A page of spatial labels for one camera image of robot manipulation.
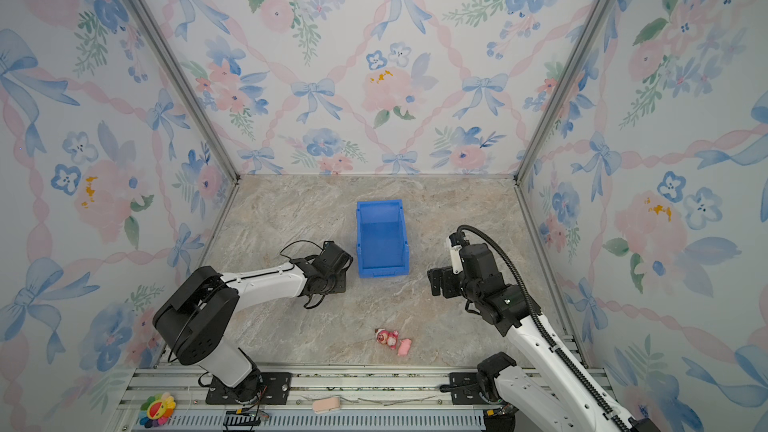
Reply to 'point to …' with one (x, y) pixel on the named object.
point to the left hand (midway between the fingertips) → (341, 279)
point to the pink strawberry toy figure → (387, 337)
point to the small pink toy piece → (404, 347)
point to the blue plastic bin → (381, 239)
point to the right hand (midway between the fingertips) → (444, 268)
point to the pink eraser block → (326, 404)
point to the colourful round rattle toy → (157, 409)
